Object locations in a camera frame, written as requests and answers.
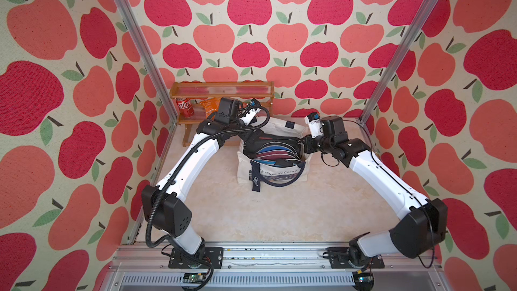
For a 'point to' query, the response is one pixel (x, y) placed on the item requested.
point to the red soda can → (185, 107)
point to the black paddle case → (258, 140)
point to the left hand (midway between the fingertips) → (255, 126)
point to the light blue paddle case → (266, 162)
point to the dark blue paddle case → (274, 148)
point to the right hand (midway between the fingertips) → (304, 142)
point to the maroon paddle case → (276, 155)
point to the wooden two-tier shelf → (226, 89)
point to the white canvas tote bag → (249, 172)
